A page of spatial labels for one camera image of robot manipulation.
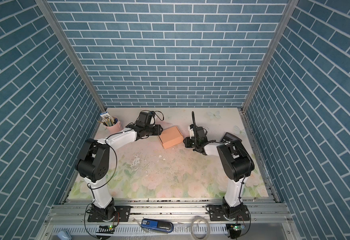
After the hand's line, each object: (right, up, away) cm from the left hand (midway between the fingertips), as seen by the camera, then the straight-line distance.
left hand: (160, 129), depth 96 cm
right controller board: (+40, -48, -25) cm, 67 cm away
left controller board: (-23, -48, -24) cm, 58 cm away
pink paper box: (+6, -5, +4) cm, 9 cm away
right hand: (+15, -7, +3) cm, 16 cm away
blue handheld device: (+3, -43, -29) cm, 52 cm away
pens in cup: (-32, +6, -5) cm, 33 cm away
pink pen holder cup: (-32, 0, +5) cm, 32 cm away
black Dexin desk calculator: (+46, -6, +6) cm, 47 cm away
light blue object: (-39, -46, -30) cm, 68 cm away
